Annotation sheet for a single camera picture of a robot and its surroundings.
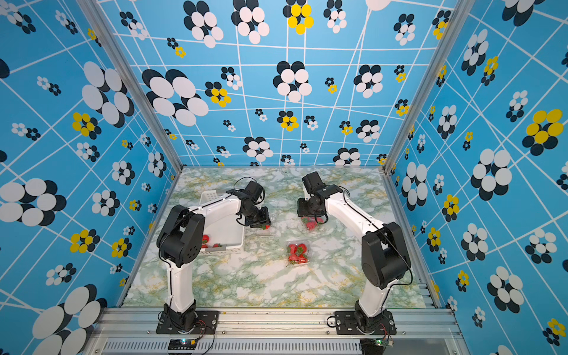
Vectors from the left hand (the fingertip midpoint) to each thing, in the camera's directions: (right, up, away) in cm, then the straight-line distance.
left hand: (272, 222), depth 96 cm
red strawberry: (+9, -10, -8) cm, 15 cm away
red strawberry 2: (+13, -9, -8) cm, 18 cm away
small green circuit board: (-28, -37, -24) cm, 52 cm away
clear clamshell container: (+21, -2, -1) cm, 21 cm away
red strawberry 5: (-22, -9, -7) cm, 25 cm away
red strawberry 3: (+12, -12, -11) cm, 21 cm away
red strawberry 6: (-2, -2, -2) cm, 3 cm away
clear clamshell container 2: (+1, -3, 0) cm, 4 cm away
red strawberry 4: (+17, -1, -1) cm, 17 cm away
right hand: (+14, +6, -6) cm, 17 cm away
